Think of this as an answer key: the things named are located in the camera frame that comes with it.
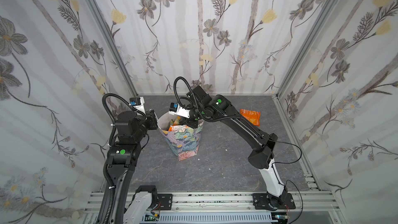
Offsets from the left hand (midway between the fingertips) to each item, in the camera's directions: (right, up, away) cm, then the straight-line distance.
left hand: (151, 106), depth 67 cm
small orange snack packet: (+59, -7, +37) cm, 70 cm away
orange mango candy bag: (+10, -9, +3) cm, 14 cm away
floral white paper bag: (+14, -18, +10) cm, 25 cm away
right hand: (+12, -4, +4) cm, 13 cm away
